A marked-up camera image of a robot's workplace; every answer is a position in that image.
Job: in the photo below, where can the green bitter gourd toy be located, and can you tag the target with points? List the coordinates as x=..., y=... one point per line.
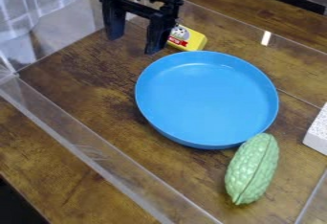
x=251, y=169

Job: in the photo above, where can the white speckled sponge block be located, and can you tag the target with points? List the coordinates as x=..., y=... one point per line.
x=315, y=137

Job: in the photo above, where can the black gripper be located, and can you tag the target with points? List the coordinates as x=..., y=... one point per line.
x=159, y=11

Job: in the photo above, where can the clear acrylic enclosure wall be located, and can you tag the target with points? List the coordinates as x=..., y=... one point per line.
x=85, y=158

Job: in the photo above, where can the blue round tray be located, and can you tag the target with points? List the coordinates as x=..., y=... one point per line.
x=205, y=99

